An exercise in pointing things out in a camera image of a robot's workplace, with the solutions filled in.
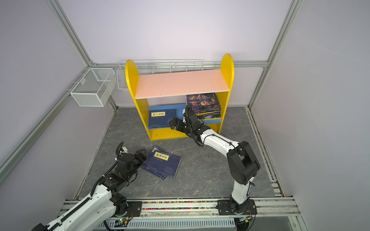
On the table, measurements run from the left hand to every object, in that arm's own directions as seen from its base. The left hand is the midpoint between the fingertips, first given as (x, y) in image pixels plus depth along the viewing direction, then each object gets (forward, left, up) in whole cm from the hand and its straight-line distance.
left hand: (144, 154), depth 83 cm
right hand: (+15, -18, +8) cm, 24 cm away
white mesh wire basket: (+39, +32, +19) cm, 54 cm away
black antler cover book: (+22, -42, +6) cm, 47 cm away
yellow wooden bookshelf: (+49, -17, -8) cm, 53 cm away
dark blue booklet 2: (-9, -5, -9) cm, 14 cm away
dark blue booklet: (+23, -9, +5) cm, 25 cm away
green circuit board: (-31, +11, -12) cm, 35 cm away
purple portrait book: (+28, -38, +13) cm, 48 cm away
